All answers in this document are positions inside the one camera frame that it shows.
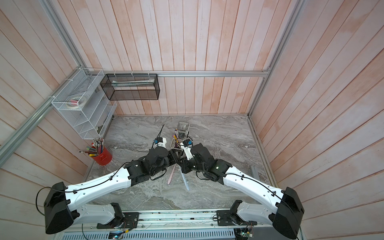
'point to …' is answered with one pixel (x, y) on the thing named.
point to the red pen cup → (104, 158)
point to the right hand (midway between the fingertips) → (177, 161)
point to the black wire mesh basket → (131, 86)
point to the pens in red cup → (96, 148)
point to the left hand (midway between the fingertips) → (180, 155)
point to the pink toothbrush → (169, 180)
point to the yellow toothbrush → (176, 138)
